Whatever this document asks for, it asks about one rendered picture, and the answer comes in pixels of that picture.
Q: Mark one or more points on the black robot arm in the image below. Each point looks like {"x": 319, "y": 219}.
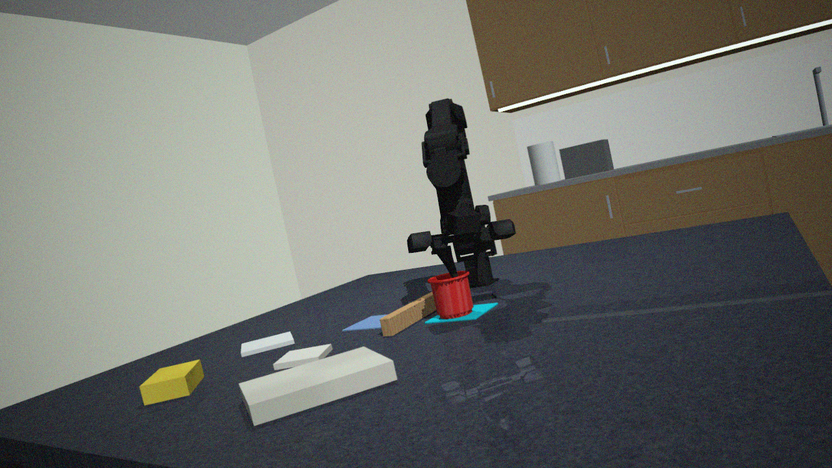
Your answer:
{"x": 444, "y": 151}

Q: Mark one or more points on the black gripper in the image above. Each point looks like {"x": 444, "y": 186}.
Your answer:
{"x": 497, "y": 230}

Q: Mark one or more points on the yellow block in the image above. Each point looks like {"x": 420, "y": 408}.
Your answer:
{"x": 172, "y": 382}

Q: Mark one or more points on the light brown wooden plank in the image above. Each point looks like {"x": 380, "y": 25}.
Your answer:
{"x": 407, "y": 315}

